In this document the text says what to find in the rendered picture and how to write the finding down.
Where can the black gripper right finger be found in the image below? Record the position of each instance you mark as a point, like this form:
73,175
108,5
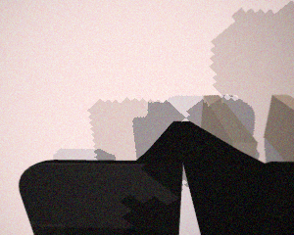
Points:
232,192

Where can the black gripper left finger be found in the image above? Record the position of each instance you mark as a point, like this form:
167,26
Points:
141,194

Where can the beige domino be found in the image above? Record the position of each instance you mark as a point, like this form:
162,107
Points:
220,120
280,126

